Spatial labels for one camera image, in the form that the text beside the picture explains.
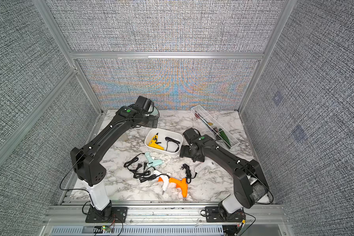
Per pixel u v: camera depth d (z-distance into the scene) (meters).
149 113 0.70
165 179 0.84
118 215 0.73
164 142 1.01
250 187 0.44
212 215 0.73
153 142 0.98
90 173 0.47
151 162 0.90
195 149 0.61
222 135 1.02
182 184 0.82
